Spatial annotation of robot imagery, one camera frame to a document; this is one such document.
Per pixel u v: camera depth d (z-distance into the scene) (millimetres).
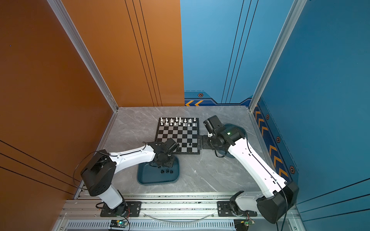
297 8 698
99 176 459
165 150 692
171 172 849
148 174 855
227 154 914
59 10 707
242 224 714
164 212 731
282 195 375
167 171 850
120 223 707
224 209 725
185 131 1025
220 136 494
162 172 849
